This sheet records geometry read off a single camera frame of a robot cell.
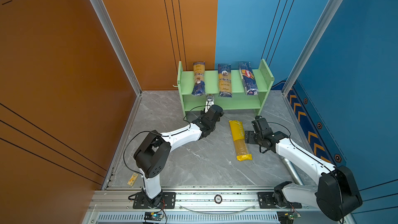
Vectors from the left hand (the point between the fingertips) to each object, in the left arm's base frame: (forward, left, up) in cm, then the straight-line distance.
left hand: (213, 106), depth 89 cm
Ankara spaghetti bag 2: (+8, -6, +13) cm, 16 cm away
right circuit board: (-50, -34, -18) cm, 63 cm away
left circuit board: (-50, +28, -19) cm, 61 cm away
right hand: (-14, -22, -10) cm, 27 cm away
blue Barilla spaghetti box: (+9, -19, +14) cm, 25 cm away
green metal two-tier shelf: (+13, -29, +10) cm, 34 cm away
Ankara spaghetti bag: (+15, +8, +13) cm, 22 cm away
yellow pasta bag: (-6, -16, -15) cm, 23 cm away
